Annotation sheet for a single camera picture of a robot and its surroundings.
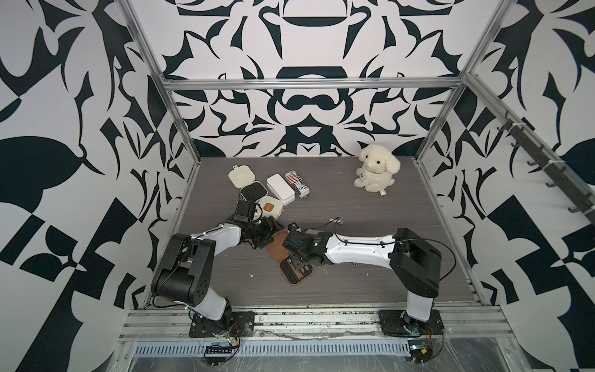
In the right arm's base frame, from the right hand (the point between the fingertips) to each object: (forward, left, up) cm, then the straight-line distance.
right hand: (295, 254), depth 87 cm
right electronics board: (-30, -38, -4) cm, 48 cm away
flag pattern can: (+31, -1, +2) cm, 32 cm away
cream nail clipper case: (+20, +10, +1) cm, 23 cm away
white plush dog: (+30, -34, +13) cm, 48 cm away
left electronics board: (-30, +24, -5) cm, 39 cm away
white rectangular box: (+30, +7, +2) cm, 30 cm away
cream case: (+36, +24, +1) cm, 43 cm away
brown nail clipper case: (-5, +2, -1) cm, 6 cm away
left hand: (+10, +7, +1) cm, 12 cm away
